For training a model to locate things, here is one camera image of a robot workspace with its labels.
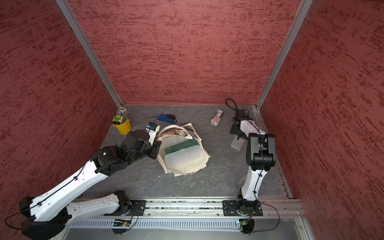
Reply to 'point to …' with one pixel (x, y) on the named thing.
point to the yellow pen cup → (120, 122)
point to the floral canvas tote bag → (172, 135)
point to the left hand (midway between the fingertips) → (158, 145)
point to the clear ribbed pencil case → (185, 159)
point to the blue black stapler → (167, 118)
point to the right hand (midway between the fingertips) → (240, 135)
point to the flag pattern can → (217, 116)
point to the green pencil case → (181, 146)
